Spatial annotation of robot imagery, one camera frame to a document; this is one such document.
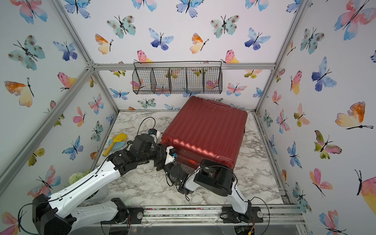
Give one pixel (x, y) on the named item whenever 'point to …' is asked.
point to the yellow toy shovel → (120, 137)
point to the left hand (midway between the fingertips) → (169, 149)
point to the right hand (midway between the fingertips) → (156, 151)
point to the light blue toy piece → (117, 145)
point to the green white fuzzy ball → (75, 176)
